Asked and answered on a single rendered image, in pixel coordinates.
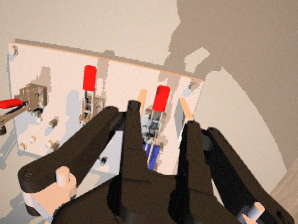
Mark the white fixture plate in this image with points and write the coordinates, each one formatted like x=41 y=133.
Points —
x=62 y=72

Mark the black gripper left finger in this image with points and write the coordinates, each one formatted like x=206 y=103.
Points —
x=50 y=182

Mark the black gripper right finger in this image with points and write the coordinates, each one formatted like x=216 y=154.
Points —
x=239 y=190

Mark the blue rectangular plate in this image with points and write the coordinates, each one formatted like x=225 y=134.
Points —
x=154 y=153

